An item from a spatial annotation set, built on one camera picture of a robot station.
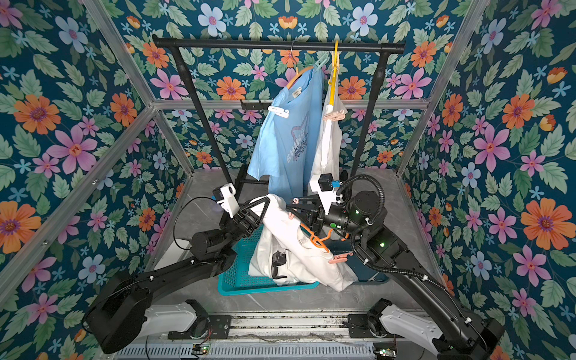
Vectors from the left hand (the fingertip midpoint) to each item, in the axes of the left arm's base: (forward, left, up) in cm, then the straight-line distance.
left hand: (267, 206), depth 54 cm
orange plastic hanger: (-4, -13, -15) cm, 20 cm away
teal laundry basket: (-3, +18, -41) cm, 45 cm away
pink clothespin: (-7, -20, -20) cm, 29 cm away
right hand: (+2, -7, 0) cm, 8 cm away
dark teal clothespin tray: (-5, -32, -41) cm, 52 cm away
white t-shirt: (-6, -9, -21) cm, 23 cm away
